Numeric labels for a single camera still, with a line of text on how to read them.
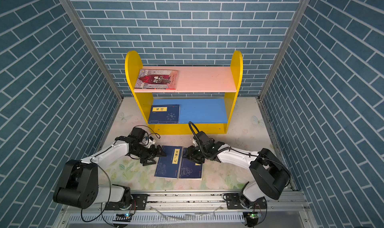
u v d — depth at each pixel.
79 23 0.80
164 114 0.92
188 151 0.77
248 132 1.02
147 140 0.77
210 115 0.92
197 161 0.75
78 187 0.42
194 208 0.74
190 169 0.83
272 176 0.44
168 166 0.85
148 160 0.80
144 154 0.74
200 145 0.67
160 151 0.78
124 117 1.09
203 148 0.66
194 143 0.69
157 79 0.72
